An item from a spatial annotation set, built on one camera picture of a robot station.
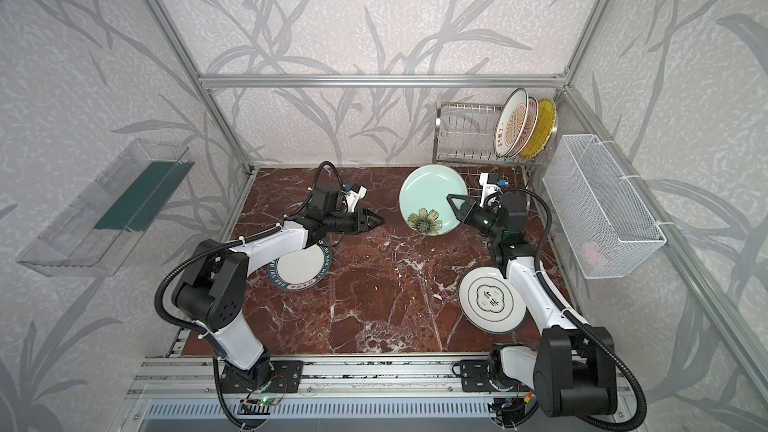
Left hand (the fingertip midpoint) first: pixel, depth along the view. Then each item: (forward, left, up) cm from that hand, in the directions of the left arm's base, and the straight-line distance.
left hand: (384, 215), depth 86 cm
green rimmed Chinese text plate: (-11, +26, -14) cm, 31 cm away
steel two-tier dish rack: (+40, -29, -6) cm, 50 cm away
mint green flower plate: (+1, -11, +7) cm, 13 cm away
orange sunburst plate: (+24, -38, +15) cm, 47 cm away
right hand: (+2, -18, +10) cm, 21 cm away
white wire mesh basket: (-16, -48, +20) cm, 54 cm away
